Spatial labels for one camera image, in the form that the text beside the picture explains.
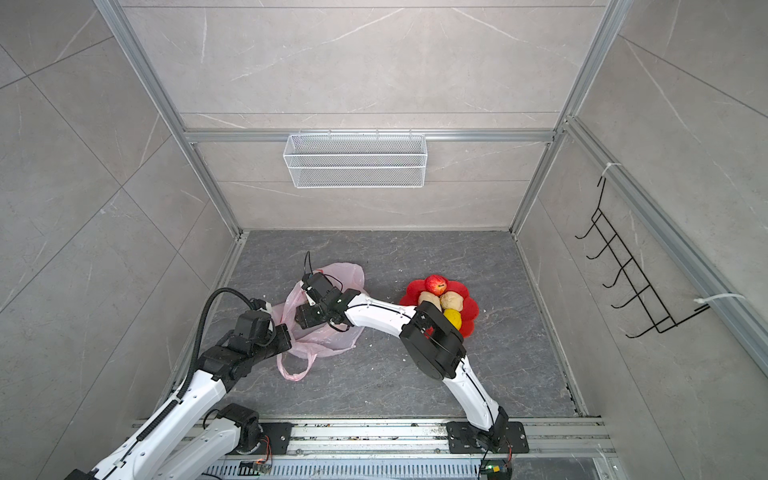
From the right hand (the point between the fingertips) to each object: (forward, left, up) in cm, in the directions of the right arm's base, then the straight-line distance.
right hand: (305, 314), depth 89 cm
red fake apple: (+10, -41, 0) cm, 42 cm away
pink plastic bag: (-6, -4, -6) cm, 9 cm away
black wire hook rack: (-11, -82, +23) cm, 86 cm away
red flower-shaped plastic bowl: (+4, -52, -6) cm, 53 cm away
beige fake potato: (+6, -39, -2) cm, 40 cm away
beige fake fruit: (+5, -46, -2) cm, 46 cm away
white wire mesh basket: (+46, -15, +23) cm, 53 cm away
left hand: (-6, +3, +4) cm, 8 cm away
